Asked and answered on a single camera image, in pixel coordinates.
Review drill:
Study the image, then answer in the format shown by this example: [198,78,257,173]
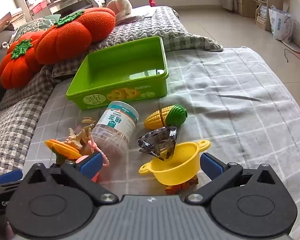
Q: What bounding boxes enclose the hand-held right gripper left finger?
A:
[24,152,119,204]

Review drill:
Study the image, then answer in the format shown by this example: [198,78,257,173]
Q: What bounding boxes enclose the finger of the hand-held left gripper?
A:
[0,169,23,195]

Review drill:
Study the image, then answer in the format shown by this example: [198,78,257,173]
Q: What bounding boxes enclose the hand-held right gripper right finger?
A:
[185,152,282,204]

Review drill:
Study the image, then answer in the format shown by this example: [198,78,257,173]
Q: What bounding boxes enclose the pink squishy toy with string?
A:
[77,134,110,183]

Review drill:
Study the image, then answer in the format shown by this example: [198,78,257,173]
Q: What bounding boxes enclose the beige toy dinosaur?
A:
[62,127,92,150]

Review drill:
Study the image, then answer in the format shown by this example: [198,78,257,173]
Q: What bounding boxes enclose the orange yellow toy pan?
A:
[45,140,82,166]

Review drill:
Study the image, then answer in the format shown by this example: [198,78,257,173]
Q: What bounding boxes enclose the yellow toy pot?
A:
[139,140,212,185]

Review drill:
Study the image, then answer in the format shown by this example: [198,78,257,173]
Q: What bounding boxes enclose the orange plastic toy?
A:
[165,175,199,195]

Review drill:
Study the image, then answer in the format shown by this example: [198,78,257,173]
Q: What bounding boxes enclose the translucent amber curly toy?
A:
[81,116,95,130]

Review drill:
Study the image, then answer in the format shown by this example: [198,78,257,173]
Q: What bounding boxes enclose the clear cotton swab jar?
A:
[91,101,140,162]

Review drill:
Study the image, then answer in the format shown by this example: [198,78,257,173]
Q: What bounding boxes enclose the tortoiseshell hair claw clip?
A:
[137,126,177,161]

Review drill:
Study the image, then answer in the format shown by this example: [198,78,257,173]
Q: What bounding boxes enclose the green plastic box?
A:
[66,36,170,111]

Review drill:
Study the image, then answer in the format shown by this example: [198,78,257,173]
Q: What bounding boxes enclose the yellow green toy corn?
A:
[144,105,188,130]

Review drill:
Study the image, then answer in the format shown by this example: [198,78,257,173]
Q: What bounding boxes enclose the grey grid bed sheet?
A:
[22,46,300,240]

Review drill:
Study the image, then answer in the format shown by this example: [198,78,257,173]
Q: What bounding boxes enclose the orange pumpkin cushion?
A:
[36,7,116,65]
[0,31,50,90]

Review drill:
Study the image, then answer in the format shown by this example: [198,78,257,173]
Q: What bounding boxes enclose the grey white checked quilt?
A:
[0,6,224,180]

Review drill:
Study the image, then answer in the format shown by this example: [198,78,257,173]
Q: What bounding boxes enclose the teal leaf cushion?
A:
[11,14,62,42]

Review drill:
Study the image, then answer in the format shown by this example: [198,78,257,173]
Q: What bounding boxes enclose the stack of books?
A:
[0,11,28,34]

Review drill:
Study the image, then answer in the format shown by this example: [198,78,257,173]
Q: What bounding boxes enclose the white paper bag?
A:
[269,5,293,42]

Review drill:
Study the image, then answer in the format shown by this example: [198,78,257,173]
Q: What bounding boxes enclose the white papers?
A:
[115,6,157,25]

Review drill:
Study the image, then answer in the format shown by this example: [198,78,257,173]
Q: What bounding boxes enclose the white plush toy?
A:
[106,0,133,20]

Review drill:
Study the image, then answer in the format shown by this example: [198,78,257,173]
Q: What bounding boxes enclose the pink plastic basket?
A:
[30,1,48,15]

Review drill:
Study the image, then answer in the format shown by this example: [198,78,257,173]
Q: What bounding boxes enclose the wooden shelf unit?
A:
[235,0,290,32]

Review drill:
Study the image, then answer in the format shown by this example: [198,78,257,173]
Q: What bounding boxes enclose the black cable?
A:
[284,41,300,63]

